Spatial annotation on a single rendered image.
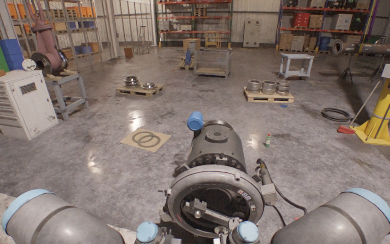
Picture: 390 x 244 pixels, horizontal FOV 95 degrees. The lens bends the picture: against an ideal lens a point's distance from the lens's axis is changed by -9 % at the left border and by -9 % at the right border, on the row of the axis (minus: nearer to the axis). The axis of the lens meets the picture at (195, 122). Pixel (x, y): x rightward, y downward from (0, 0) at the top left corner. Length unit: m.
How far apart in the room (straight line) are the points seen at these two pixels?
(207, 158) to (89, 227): 1.33
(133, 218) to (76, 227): 1.98
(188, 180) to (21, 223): 1.07
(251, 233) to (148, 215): 1.59
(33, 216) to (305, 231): 0.54
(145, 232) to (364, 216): 0.80
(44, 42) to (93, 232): 4.89
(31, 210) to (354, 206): 0.66
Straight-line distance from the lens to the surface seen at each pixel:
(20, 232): 0.54
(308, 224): 0.48
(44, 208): 0.52
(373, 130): 4.71
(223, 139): 1.82
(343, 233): 0.47
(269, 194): 1.56
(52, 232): 0.47
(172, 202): 1.60
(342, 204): 0.52
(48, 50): 5.19
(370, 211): 0.54
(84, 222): 0.48
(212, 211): 1.66
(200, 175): 1.39
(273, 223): 2.44
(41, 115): 4.77
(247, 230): 1.00
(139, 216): 2.44
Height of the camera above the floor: 1.89
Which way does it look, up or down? 27 degrees down
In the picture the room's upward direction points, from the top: straight up
